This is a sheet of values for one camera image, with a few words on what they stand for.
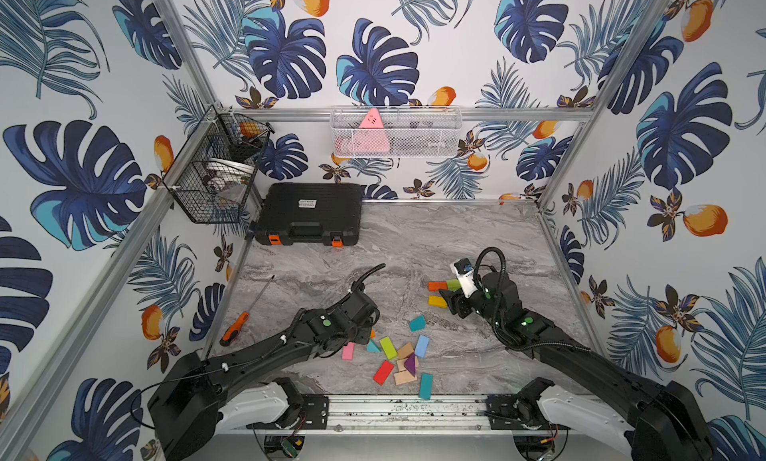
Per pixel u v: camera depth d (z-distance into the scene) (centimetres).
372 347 83
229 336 85
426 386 79
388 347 84
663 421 40
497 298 60
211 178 84
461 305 72
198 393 40
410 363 80
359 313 62
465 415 76
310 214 110
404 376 80
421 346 84
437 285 98
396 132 93
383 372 81
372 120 88
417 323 90
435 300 92
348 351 84
